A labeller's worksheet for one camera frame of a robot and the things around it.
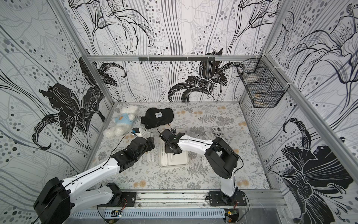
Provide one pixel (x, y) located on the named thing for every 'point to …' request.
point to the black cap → (155, 116)
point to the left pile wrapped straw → (150, 154)
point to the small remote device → (217, 131)
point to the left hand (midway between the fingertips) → (152, 142)
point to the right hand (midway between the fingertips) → (171, 148)
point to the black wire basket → (265, 86)
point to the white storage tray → (168, 159)
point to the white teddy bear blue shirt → (123, 122)
